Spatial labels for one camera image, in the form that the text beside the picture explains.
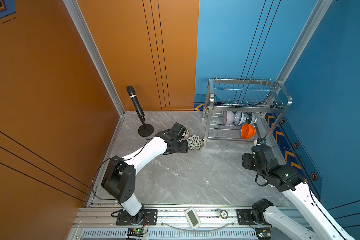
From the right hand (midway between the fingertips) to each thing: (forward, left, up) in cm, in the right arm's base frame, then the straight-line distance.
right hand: (247, 157), depth 74 cm
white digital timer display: (-24, +28, -16) cm, 40 cm away
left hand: (+11, +32, -7) cm, 34 cm away
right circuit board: (-29, -6, -21) cm, 36 cm away
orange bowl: (+23, -8, -7) cm, 25 cm away
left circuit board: (-29, +54, -19) cm, 65 cm away
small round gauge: (-23, +13, -13) cm, 29 cm away
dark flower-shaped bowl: (+33, -14, -7) cm, 36 cm away
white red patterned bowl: (+7, +30, +9) cm, 32 cm away
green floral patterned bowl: (+20, +25, -16) cm, 35 cm away
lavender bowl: (+33, +2, -6) cm, 34 cm away
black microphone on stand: (+31, +62, -17) cm, 71 cm away
